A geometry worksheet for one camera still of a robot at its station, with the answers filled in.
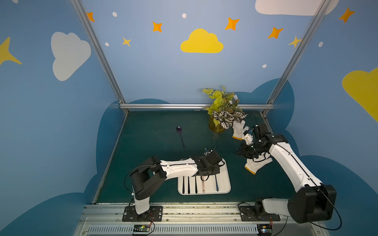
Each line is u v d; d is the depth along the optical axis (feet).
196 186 2.75
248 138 2.50
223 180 2.82
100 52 2.77
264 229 2.36
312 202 1.31
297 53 2.83
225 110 2.83
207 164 2.17
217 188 2.63
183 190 2.69
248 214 2.42
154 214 2.45
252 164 3.03
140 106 3.78
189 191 2.68
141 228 2.35
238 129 3.62
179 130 3.57
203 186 2.74
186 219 2.41
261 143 1.93
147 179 1.51
